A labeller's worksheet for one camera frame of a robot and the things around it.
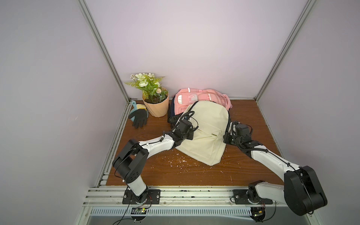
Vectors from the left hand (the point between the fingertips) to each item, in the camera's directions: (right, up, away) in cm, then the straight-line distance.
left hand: (193, 129), depth 90 cm
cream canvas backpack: (+9, -10, -2) cm, 14 cm away
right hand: (+22, 0, -2) cm, 22 cm away
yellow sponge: (-42, +16, +23) cm, 51 cm away
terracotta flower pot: (-26, +13, +11) cm, 31 cm away
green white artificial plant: (-30, +30, +2) cm, 42 cm away
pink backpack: (-6, +24, +25) cm, 35 cm away
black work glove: (-41, +7, +18) cm, 45 cm away
